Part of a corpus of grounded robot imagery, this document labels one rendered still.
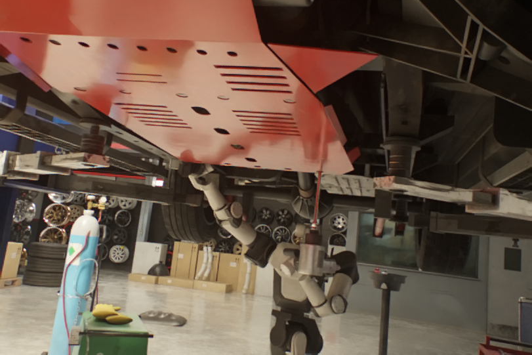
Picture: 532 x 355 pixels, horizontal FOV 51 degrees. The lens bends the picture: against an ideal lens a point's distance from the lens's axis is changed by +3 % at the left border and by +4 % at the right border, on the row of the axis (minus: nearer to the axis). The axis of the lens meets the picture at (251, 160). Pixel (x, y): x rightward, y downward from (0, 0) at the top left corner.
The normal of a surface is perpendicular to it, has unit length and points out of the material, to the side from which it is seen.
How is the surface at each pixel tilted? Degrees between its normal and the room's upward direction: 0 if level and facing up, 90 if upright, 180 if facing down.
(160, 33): 146
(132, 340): 90
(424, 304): 90
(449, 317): 90
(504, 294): 90
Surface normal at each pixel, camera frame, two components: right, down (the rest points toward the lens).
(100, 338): 0.30, -0.10
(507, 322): -0.22, -0.16
